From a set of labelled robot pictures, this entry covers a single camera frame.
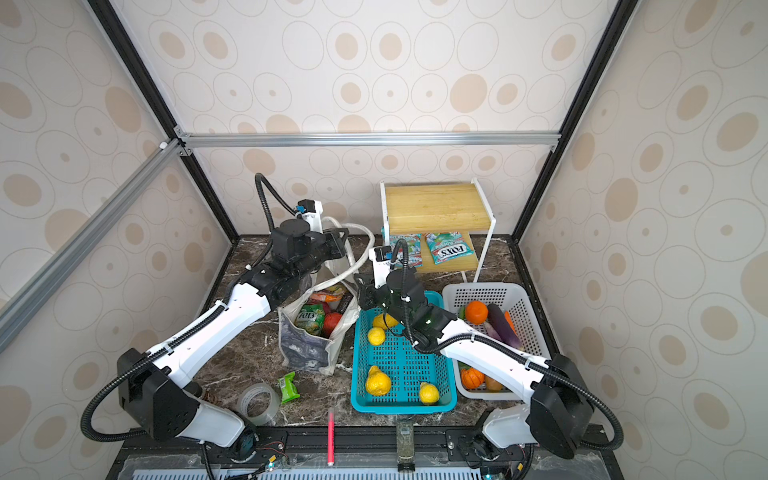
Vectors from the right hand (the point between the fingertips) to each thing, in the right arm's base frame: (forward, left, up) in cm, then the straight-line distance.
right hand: (356, 276), depth 73 cm
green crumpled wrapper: (-19, +20, -26) cm, 37 cm away
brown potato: (-19, -35, -24) cm, 47 cm away
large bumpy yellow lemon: (-19, -4, -21) cm, 29 cm away
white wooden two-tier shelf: (+21, -27, +4) cm, 34 cm away
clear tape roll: (-21, +24, -27) cm, 42 cm away
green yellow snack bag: (-3, +14, -15) cm, 21 cm away
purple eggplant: (-1, -42, -25) cm, 49 cm away
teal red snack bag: (+18, -16, -10) cm, 26 cm away
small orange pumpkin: (-17, -30, -23) cm, 41 cm away
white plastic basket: (+8, -29, -22) cm, 37 cm away
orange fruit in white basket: (+2, -35, -22) cm, 41 cm away
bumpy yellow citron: (0, -5, -22) cm, 23 cm away
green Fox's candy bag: (+18, -26, -9) cm, 33 cm away
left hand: (+8, 0, +9) cm, 12 cm away
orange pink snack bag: (+5, +12, -17) cm, 21 cm away
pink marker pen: (-30, +7, -27) cm, 41 cm away
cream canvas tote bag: (-13, +13, -14) cm, 24 cm away
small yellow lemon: (-5, -4, -23) cm, 24 cm away
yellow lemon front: (-21, -18, -23) cm, 36 cm away
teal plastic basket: (-15, -8, -28) cm, 32 cm away
